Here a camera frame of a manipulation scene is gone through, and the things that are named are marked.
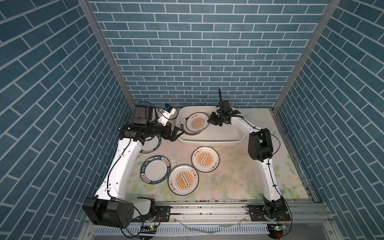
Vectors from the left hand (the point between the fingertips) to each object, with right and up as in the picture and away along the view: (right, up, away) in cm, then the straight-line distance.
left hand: (176, 127), depth 72 cm
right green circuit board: (+49, -48, -1) cm, 69 cm away
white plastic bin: (+30, -6, +32) cm, 44 cm away
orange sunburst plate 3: (+10, +3, +34) cm, 36 cm away
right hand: (+16, +5, +32) cm, 35 cm away
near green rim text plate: (-15, -26, +17) cm, 35 cm away
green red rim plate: (-1, 0, +36) cm, 36 cm away
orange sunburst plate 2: (+15, -21, +21) cm, 33 cm away
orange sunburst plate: (+2, -30, +13) cm, 33 cm away
